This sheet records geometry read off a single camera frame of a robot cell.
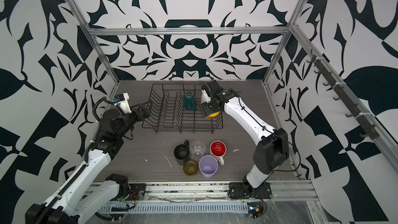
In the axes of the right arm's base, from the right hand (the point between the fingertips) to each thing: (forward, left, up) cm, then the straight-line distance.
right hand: (209, 106), depth 83 cm
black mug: (-18, +15, -17) cm, 29 cm away
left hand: (-3, +30, +10) cm, 32 cm away
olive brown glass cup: (-26, +11, -18) cm, 33 cm away
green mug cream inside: (+10, +12, -8) cm, 18 cm away
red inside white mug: (-16, -4, -18) cm, 25 cm away
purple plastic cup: (-25, +2, -16) cm, 30 cm away
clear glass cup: (-16, +7, -18) cm, 26 cm away
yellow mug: (-8, -1, +4) cm, 9 cm away
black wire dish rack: (+10, +20, -13) cm, 26 cm away
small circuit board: (-43, -19, -20) cm, 51 cm away
